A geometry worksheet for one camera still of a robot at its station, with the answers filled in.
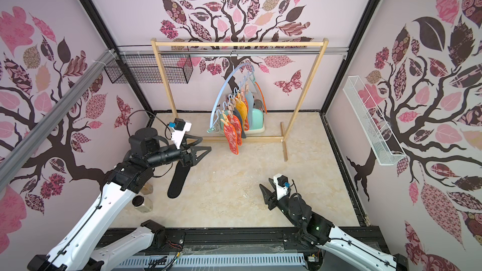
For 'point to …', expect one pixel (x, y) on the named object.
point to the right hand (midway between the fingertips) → (265, 185)
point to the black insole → (180, 176)
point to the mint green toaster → (257, 118)
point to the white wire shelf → (368, 122)
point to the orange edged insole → (262, 94)
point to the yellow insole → (243, 109)
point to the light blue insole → (250, 103)
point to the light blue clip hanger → (224, 113)
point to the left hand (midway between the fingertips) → (204, 148)
